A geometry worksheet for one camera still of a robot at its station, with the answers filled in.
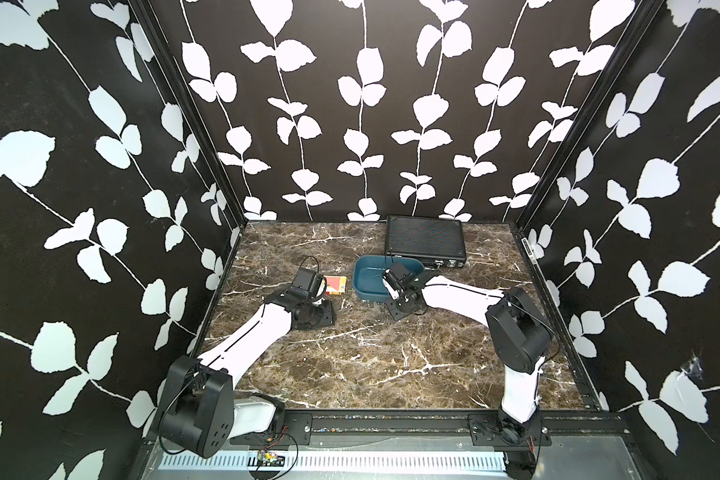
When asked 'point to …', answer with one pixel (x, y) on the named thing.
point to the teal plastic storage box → (368, 272)
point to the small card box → (335, 285)
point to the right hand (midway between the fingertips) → (394, 304)
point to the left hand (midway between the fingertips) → (332, 312)
